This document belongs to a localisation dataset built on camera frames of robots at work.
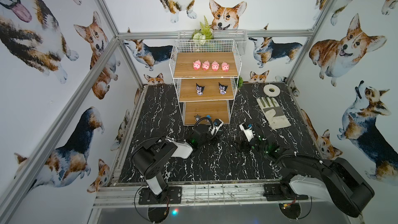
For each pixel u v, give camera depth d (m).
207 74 0.69
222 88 0.78
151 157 0.47
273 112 1.04
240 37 0.93
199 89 0.79
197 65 0.70
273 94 1.17
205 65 0.70
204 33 0.82
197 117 0.97
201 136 0.71
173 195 0.74
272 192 0.73
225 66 0.69
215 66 0.69
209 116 0.98
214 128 0.75
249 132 0.76
